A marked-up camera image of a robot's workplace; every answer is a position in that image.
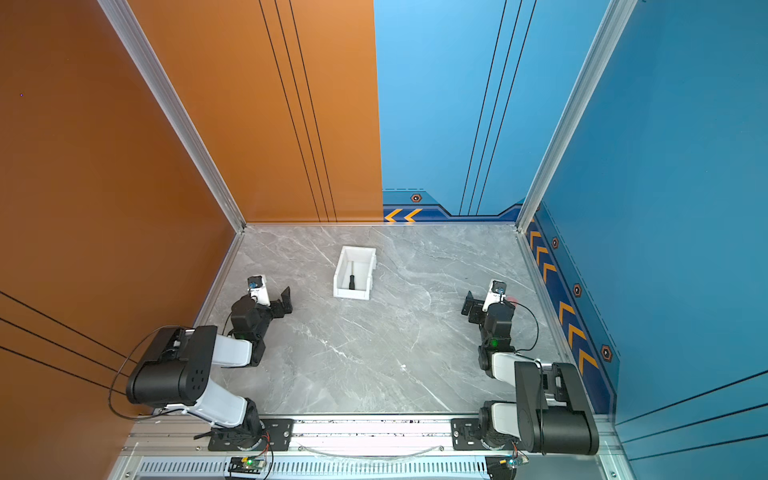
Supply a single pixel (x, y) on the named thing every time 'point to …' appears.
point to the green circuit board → (246, 465)
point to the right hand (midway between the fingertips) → (483, 295)
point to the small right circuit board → (515, 462)
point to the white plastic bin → (363, 261)
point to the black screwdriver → (352, 277)
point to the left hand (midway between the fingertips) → (274, 286)
